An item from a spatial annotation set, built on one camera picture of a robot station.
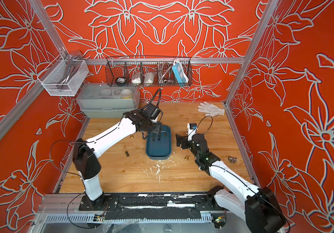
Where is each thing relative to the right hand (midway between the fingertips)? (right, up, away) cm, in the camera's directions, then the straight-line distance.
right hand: (179, 134), depth 81 cm
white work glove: (+28, +15, +33) cm, 46 cm away
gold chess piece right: (+5, -16, +7) cm, 18 cm away
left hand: (-12, +4, +3) cm, 13 cm away
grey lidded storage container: (-55, +22, +23) cm, 63 cm away
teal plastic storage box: (-13, -10, +14) cm, 21 cm away
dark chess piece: (-32, -14, +8) cm, 36 cm away
